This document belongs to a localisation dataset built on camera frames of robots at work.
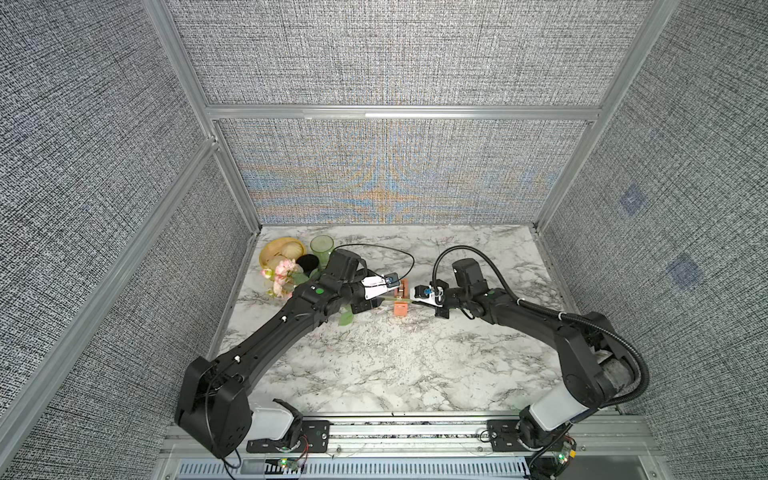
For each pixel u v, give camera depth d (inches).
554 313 20.5
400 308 36.7
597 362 18.2
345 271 24.3
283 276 30.4
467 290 27.6
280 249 42.5
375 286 26.6
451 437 29.4
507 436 28.8
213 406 15.7
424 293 28.8
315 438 28.9
